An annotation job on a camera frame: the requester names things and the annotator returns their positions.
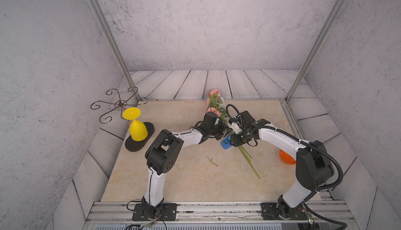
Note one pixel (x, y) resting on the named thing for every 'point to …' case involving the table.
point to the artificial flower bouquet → (215, 103)
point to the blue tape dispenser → (225, 142)
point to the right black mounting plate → (270, 211)
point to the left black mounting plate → (167, 213)
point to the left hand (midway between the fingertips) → (236, 130)
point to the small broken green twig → (211, 161)
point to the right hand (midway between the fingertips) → (234, 141)
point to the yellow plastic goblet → (138, 130)
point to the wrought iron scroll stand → (122, 104)
